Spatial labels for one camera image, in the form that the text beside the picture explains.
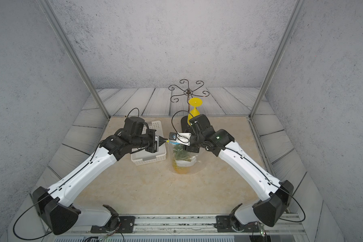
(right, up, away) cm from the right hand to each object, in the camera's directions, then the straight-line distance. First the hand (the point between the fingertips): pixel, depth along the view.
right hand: (185, 137), depth 73 cm
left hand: (-6, +1, -3) cm, 7 cm away
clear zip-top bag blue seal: (+3, -14, +6) cm, 16 cm away
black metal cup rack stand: (+2, +25, +19) cm, 32 cm away
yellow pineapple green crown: (-2, -11, +4) cm, 12 cm away
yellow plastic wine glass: (+5, +19, +12) cm, 22 cm away
